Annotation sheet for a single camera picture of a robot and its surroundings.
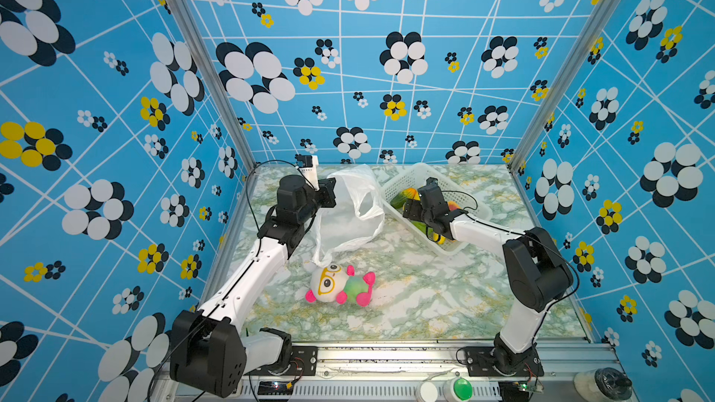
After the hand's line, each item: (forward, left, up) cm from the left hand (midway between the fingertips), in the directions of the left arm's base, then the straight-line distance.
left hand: (336, 178), depth 78 cm
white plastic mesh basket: (+21, -28, -23) cm, 42 cm away
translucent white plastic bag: (-3, -6, -13) cm, 15 cm away
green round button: (-47, -30, -19) cm, 59 cm away
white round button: (-48, -23, -21) cm, 57 cm away
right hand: (+6, -26, -21) cm, 34 cm away
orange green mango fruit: (+10, -21, -24) cm, 33 cm away
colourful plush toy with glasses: (-22, +2, -22) cm, 31 cm away
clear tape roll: (-46, -62, -18) cm, 80 cm away
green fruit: (-2, -27, -21) cm, 34 cm away
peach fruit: (+8, -40, -24) cm, 48 cm away
